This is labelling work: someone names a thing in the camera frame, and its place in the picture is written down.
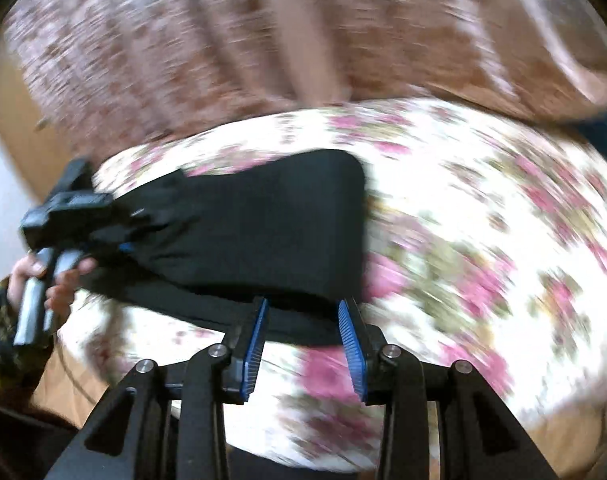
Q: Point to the floral bedsheet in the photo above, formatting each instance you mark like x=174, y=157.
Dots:
x=483, y=235

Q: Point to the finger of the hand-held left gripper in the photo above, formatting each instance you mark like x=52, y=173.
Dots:
x=125, y=248
x=133, y=212

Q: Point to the black pants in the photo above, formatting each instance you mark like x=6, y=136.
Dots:
x=258, y=220

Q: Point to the person's left forearm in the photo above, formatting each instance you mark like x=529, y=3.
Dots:
x=3, y=340

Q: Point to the brown floral curtain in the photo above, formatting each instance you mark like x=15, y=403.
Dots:
x=183, y=35

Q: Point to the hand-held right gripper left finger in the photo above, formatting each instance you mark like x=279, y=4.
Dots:
x=253, y=350

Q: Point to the brass cabinet knob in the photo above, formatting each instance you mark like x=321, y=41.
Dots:
x=42, y=123

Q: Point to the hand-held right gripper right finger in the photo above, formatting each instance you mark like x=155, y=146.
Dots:
x=351, y=350

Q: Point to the dark cloth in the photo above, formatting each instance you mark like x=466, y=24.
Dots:
x=23, y=445

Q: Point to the person's left hand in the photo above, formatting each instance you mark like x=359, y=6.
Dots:
x=63, y=287

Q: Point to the blue object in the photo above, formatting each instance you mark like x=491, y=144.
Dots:
x=606, y=135

